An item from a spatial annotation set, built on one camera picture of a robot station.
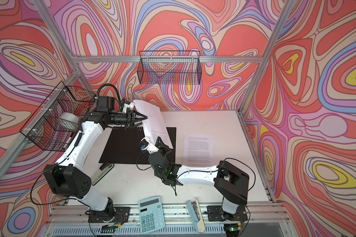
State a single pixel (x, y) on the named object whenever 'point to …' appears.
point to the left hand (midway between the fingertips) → (146, 118)
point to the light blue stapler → (196, 214)
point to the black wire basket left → (54, 124)
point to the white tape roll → (69, 116)
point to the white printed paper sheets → (198, 151)
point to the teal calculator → (151, 215)
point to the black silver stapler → (103, 170)
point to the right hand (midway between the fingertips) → (162, 140)
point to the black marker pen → (69, 138)
